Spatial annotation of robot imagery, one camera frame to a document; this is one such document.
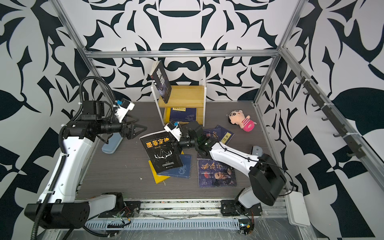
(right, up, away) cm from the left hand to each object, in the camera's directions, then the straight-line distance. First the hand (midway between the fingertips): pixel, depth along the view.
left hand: (141, 121), depth 68 cm
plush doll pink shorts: (+53, +2, +34) cm, 63 cm away
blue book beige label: (+18, -28, +17) cm, 38 cm away
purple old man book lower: (+34, -29, +16) cm, 47 cm away
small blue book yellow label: (+44, -10, +32) cm, 55 cm away
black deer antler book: (+9, -13, +3) cm, 16 cm away
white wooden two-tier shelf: (+18, +10, +23) cm, 31 cm away
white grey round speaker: (+59, -17, +16) cm, 64 cm away
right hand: (+9, -11, +3) cm, 15 cm away
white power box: (+72, -40, +2) cm, 82 cm away
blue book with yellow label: (+16, +4, +38) cm, 42 cm away
